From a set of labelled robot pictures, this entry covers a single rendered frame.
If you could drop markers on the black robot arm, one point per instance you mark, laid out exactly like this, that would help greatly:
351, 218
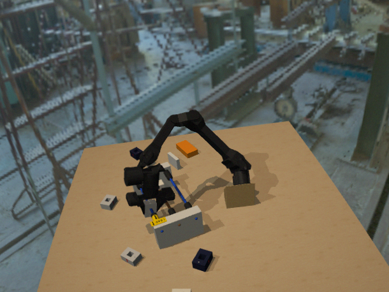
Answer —
192, 119

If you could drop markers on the white rectangular block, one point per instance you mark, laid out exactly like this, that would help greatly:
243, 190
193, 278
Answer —
173, 160

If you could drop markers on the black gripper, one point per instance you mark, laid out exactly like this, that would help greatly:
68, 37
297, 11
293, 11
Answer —
150, 192

